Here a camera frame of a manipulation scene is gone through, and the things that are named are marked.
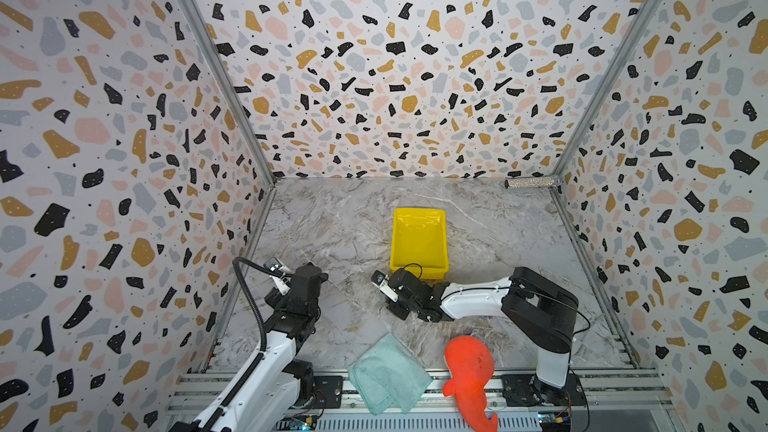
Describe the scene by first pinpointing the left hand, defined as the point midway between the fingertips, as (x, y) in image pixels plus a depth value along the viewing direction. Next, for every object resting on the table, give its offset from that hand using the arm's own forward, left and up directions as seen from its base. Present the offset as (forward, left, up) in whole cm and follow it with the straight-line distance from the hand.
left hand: (294, 271), depth 82 cm
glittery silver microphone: (+44, -83, -11) cm, 94 cm away
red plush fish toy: (-24, -46, -4) cm, 52 cm away
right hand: (-2, -24, -10) cm, 26 cm away
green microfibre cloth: (-23, -26, -11) cm, 37 cm away
